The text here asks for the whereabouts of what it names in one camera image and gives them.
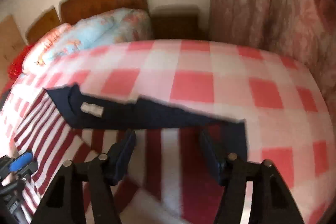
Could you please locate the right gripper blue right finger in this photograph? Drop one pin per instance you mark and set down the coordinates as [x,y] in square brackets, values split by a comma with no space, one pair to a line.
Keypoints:
[272,201]

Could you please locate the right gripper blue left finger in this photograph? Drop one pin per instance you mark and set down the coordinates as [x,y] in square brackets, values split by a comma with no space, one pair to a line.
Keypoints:
[63,201]

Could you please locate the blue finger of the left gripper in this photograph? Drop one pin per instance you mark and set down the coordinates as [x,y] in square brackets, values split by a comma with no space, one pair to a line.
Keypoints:
[20,162]

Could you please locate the red white striped sweater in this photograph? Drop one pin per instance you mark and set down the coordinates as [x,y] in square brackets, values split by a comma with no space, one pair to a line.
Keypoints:
[167,178]

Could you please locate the pink checkered bed blanket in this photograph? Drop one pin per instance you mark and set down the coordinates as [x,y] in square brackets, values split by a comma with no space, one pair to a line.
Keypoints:
[286,119]

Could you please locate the red patterned bedsheet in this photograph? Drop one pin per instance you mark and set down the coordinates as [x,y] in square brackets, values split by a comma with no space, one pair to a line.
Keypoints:
[15,68]

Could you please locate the orange floral pillow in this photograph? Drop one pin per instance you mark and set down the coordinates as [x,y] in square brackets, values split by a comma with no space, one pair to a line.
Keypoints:
[33,59]

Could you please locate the light wooden louvered door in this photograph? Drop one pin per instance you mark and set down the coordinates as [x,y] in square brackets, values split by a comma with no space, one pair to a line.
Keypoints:
[11,44]

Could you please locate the small wooden headboard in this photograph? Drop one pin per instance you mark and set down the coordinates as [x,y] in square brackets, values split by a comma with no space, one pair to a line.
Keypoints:
[45,22]

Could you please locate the light blue floral pillow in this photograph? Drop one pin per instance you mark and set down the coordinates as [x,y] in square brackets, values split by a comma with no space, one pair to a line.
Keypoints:
[112,27]

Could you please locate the floral pink curtain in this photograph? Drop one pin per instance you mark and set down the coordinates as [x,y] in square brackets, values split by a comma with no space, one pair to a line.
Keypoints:
[302,29]

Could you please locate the dark wooden nightstand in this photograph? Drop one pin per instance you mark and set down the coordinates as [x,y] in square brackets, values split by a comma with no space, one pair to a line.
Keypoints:
[177,22]

